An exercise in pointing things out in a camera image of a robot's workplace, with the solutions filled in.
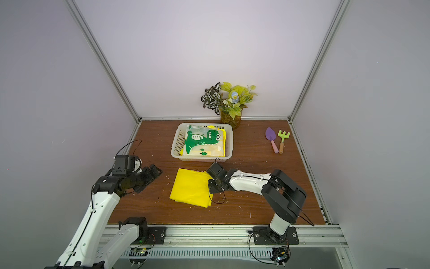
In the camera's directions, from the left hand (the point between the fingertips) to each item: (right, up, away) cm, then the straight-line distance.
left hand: (159, 174), depth 77 cm
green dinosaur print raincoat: (+19, +15, +18) cm, 30 cm away
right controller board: (+55, -33, -7) cm, 65 cm away
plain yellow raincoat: (+14, -10, +11) cm, 20 cm away
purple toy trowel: (+63, +18, +33) cm, 73 cm away
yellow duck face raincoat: (+32, +18, +26) cm, 45 cm away
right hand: (+24, -8, +10) cm, 28 cm away
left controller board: (-8, -35, -5) cm, 36 cm away
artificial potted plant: (+34, +38, +20) cm, 55 cm away
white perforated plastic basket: (+5, +15, +20) cm, 26 cm away
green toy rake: (+71, +18, +33) cm, 81 cm away
